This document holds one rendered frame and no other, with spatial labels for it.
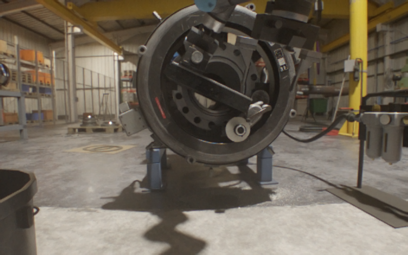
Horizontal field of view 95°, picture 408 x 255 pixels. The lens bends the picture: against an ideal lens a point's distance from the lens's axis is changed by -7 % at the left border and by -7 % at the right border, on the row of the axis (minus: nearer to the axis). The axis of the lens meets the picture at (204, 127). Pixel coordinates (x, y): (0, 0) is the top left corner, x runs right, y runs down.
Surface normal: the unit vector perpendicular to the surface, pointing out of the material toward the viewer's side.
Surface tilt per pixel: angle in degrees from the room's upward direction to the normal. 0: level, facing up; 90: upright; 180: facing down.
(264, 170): 90
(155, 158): 90
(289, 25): 113
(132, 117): 90
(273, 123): 90
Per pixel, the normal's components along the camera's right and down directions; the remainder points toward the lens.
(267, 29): 0.14, 0.47
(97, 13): 0.00, 0.08
